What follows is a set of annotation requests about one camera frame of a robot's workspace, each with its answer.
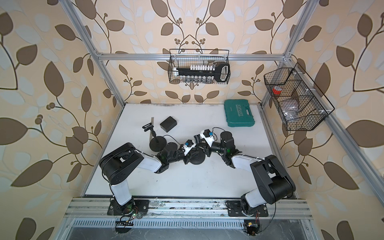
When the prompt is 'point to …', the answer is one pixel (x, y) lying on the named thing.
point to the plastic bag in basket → (290, 109)
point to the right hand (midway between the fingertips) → (196, 142)
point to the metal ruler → (152, 120)
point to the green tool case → (238, 113)
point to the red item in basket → (277, 90)
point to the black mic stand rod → (149, 126)
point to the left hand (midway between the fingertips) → (194, 147)
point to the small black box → (168, 124)
